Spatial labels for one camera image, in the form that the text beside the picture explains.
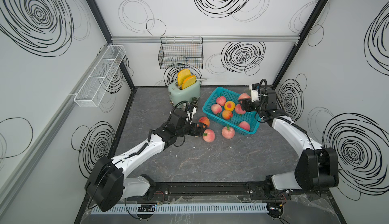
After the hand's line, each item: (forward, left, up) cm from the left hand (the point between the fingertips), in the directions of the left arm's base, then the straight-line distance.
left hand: (200, 125), depth 80 cm
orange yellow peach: (+15, -17, -11) cm, 26 cm away
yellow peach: (+21, -19, -9) cm, 30 cm away
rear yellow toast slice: (+35, +13, +4) cm, 38 cm away
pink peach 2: (+27, -15, -10) cm, 32 cm away
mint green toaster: (+25, +16, -4) cm, 30 cm away
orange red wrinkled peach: (+10, -3, -10) cm, 15 cm away
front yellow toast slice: (+29, +8, +5) cm, 31 cm away
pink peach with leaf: (-1, -6, -11) cm, 12 cm away
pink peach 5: (+16, -24, +7) cm, 29 cm away
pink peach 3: (+20, -11, -11) cm, 25 cm away
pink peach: (+1, -17, -11) cm, 20 cm away
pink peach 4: (+7, -27, -9) cm, 29 cm away
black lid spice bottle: (+22, +4, -7) cm, 24 cm away
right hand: (+15, -26, +5) cm, 30 cm away
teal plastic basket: (+22, -16, -13) cm, 30 cm away
